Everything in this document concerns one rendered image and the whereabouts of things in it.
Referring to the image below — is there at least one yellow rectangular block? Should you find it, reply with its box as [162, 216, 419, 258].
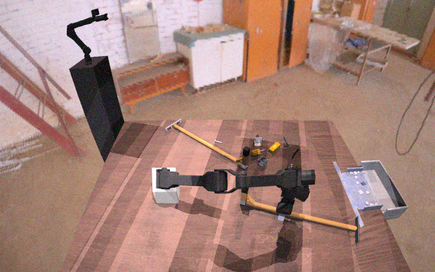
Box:
[268, 142, 281, 153]

